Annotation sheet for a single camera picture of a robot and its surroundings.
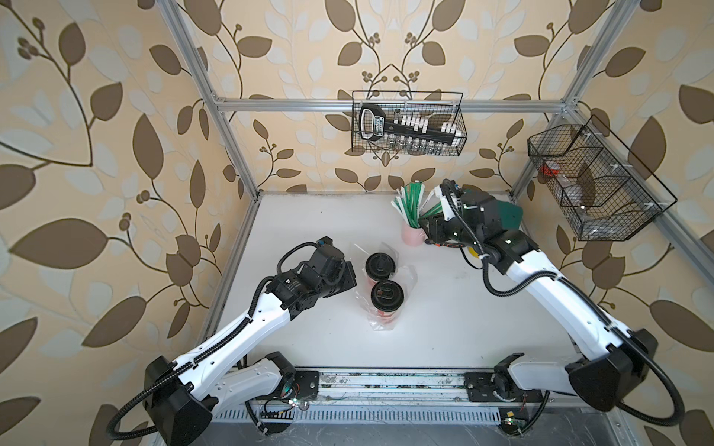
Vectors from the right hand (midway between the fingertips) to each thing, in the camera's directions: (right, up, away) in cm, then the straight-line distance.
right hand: (425, 219), depth 76 cm
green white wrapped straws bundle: (-1, +6, +23) cm, 24 cm away
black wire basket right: (+47, +7, -3) cm, 48 cm away
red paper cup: (-13, -14, +3) cm, 19 cm away
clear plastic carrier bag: (-6, -15, -2) cm, 16 cm away
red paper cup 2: (-11, -20, -5) cm, 24 cm away
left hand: (-20, -14, -1) cm, 24 cm away
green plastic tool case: (+38, +2, +29) cm, 48 cm away
